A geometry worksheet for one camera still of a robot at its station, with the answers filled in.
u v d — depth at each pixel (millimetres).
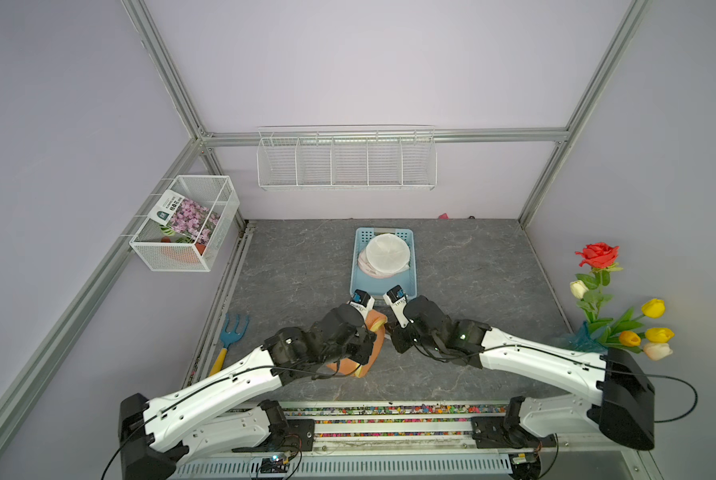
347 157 971
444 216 1237
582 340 736
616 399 396
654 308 632
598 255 627
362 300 620
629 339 579
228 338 907
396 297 678
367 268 1044
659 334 589
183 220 736
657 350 578
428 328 582
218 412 439
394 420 771
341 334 520
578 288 682
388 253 1070
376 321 734
